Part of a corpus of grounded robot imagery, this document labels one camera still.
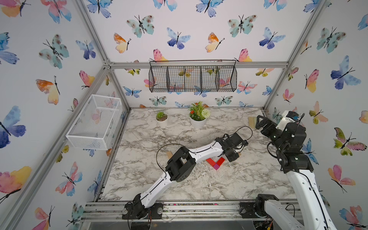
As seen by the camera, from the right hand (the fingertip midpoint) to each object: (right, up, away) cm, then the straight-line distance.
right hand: (267, 118), depth 69 cm
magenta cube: (-21, -29, +20) cm, 41 cm away
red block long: (-24, -27, +22) cm, 42 cm away
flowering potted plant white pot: (-31, +3, +24) cm, 40 cm away
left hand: (-8, -21, +22) cm, 31 cm away
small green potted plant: (-57, +1, +35) cm, 67 cm away
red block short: (-18, -26, +22) cm, 39 cm away
